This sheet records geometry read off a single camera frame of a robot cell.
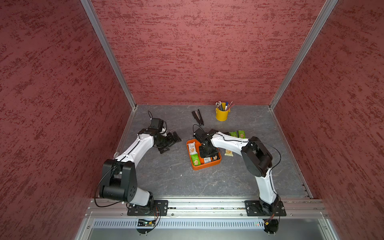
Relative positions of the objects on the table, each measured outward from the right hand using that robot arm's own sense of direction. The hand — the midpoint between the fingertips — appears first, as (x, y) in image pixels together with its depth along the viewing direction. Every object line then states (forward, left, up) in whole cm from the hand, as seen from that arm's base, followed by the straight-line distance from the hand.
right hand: (206, 158), depth 92 cm
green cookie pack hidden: (+18, -21, 0) cm, 27 cm away
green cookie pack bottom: (-2, +7, +3) cm, 8 cm away
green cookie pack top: (+17, -26, 0) cm, 32 cm away
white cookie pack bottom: (-2, -1, +1) cm, 3 cm away
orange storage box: (-6, +2, +4) cm, 8 cm away
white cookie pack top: (+5, +8, +4) cm, 10 cm away
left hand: (+3, +18, +10) cm, 21 cm away
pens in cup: (+37, -16, +9) cm, 41 cm away
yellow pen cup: (+31, -14, +5) cm, 34 cm away
